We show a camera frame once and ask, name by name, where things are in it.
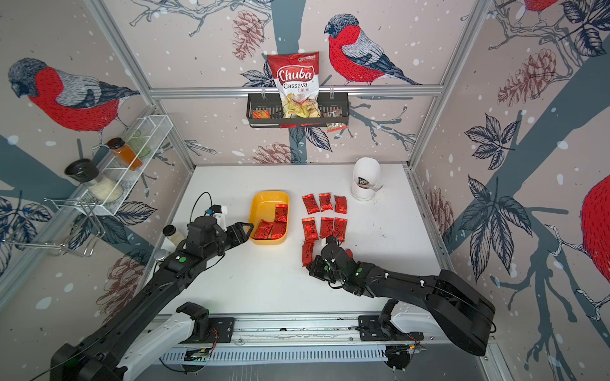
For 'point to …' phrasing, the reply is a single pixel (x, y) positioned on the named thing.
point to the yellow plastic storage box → (262, 206)
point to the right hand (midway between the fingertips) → (305, 266)
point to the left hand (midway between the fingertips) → (252, 223)
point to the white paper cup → (366, 178)
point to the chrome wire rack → (62, 226)
